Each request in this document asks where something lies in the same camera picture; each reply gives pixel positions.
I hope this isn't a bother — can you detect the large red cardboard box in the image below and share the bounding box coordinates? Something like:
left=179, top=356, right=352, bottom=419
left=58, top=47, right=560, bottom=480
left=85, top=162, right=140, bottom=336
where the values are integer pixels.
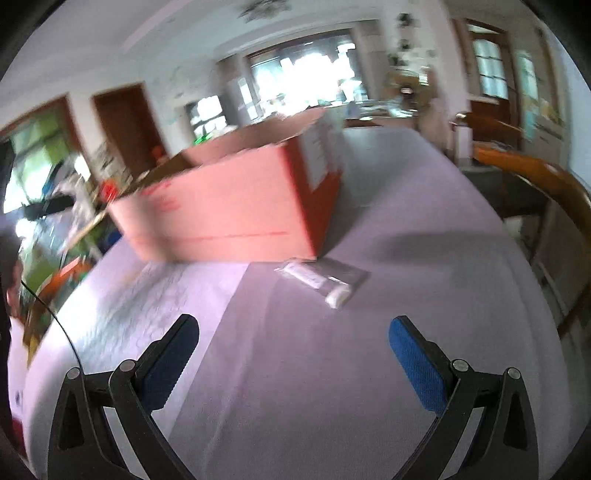
left=108, top=107, right=344, bottom=262

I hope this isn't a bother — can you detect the brown wooden door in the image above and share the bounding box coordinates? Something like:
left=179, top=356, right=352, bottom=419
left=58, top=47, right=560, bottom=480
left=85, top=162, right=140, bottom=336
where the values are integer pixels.
left=92, top=83, right=167, bottom=178

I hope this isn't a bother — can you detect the wooden chair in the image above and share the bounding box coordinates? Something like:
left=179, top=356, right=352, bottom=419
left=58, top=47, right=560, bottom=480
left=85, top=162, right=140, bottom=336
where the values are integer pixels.
left=463, top=142, right=590, bottom=336
left=448, top=112, right=523, bottom=164

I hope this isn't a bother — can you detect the wall television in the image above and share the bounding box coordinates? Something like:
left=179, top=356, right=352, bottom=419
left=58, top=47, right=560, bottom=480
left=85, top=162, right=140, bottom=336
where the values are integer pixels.
left=185, top=95, right=228, bottom=144

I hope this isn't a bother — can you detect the clear plastic tube case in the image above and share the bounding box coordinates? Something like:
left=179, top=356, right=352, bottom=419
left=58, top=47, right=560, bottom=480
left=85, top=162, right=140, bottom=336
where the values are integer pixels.
left=274, top=258, right=370, bottom=310

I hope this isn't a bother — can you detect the standing electric fan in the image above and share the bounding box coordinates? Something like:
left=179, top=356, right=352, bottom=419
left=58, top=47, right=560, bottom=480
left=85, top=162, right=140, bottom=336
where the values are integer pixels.
left=385, top=68, right=437, bottom=131

